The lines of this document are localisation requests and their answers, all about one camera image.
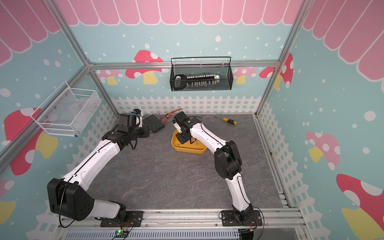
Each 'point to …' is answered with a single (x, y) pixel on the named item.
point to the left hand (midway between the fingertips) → (148, 130)
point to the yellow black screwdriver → (231, 121)
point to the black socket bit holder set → (181, 81)
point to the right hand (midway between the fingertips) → (183, 137)
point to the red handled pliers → (168, 115)
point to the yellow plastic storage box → (195, 147)
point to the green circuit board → (121, 233)
